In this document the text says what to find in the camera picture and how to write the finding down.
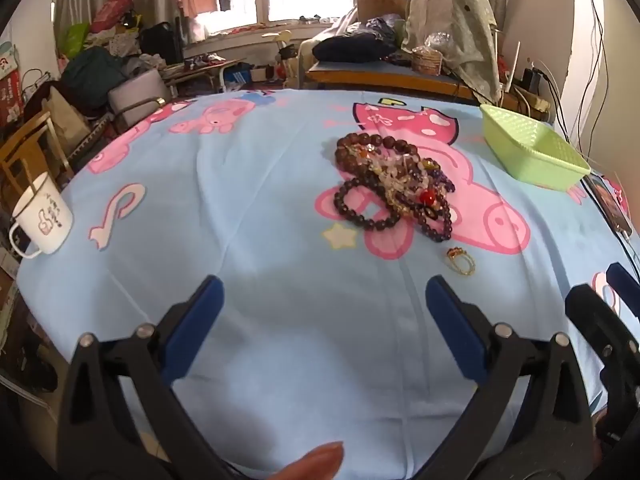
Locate gold ring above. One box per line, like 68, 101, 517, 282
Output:
446, 246, 476, 276

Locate wooden desk with blue top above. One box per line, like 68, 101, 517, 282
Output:
304, 57, 551, 111

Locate dark green bag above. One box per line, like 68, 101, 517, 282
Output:
60, 45, 127, 112

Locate printed carton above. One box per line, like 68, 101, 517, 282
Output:
0, 42, 24, 127

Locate green plastic bag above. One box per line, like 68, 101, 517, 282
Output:
58, 22, 92, 59

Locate amber red bead bracelet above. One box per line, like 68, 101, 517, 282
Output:
385, 187, 446, 214

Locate cardboard box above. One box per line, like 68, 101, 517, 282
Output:
356, 0, 409, 27

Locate green plastic basket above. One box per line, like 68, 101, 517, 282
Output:
479, 103, 592, 192

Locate white enamel mug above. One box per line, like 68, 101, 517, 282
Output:
8, 171, 75, 260

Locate beige power strip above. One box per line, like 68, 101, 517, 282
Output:
514, 85, 552, 117

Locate white router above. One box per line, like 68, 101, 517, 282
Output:
499, 40, 522, 97

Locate smartphone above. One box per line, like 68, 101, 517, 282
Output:
582, 173, 634, 239

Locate dark blue clothing bundle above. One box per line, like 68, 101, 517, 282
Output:
312, 35, 397, 64

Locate cream desk lamp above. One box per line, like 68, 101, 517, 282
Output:
261, 29, 302, 87

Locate red bag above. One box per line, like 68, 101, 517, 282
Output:
89, 0, 137, 34

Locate pale crystal bead bracelet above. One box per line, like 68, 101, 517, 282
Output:
370, 152, 436, 202

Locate small table with shoes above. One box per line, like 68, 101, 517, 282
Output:
164, 54, 247, 97

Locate black suitcase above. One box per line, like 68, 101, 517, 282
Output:
138, 22, 184, 66

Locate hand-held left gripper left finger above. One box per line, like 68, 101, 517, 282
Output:
56, 275, 236, 480

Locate person's left hand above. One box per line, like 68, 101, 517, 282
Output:
272, 441, 346, 480

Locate dark bead bracelet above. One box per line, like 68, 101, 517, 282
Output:
414, 195, 454, 242
333, 177, 402, 232

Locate wooden chair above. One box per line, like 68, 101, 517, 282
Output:
0, 109, 72, 192

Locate blue cartoon printed blanket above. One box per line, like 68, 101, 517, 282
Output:
15, 87, 640, 480

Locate clear bag of biscuits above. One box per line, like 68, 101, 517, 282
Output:
410, 32, 452, 76

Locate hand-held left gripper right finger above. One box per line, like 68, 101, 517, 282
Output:
415, 275, 596, 480

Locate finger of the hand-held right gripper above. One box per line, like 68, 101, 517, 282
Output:
565, 284, 640, 367
606, 262, 640, 318

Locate white charging cable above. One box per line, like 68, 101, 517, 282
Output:
619, 229, 640, 261

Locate wall cables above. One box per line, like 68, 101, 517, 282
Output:
560, 0, 617, 161

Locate small purple bead bracelet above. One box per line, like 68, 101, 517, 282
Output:
425, 160, 457, 194

